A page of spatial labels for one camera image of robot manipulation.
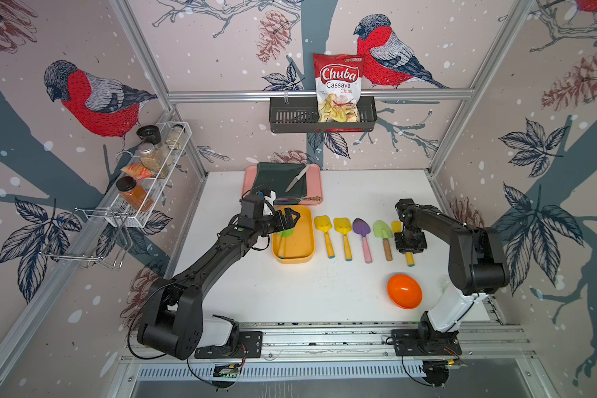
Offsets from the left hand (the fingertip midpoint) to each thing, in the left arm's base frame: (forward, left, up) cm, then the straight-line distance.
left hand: (294, 213), depth 84 cm
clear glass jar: (+24, +44, +15) cm, 52 cm away
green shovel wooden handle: (+4, -35, -17) cm, 39 cm away
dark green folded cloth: (+34, +10, -18) cm, 40 cm away
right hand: (-5, -43, -17) cm, 46 cm away
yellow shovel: (+6, -12, -17) cm, 21 cm away
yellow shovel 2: (+5, -19, -16) cm, 26 cm away
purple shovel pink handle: (+4, -27, -16) cm, 32 cm away
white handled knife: (+32, +1, -17) cm, 36 cm away
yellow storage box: (-5, -1, -16) cm, 17 cm away
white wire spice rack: (-3, +40, +17) cm, 43 cm away
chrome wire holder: (-20, +52, +5) cm, 56 cm away
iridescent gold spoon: (+20, -8, -18) cm, 28 cm away
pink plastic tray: (+31, -8, -18) cm, 36 cm away
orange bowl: (-22, -37, -15) cm, 46 cm away
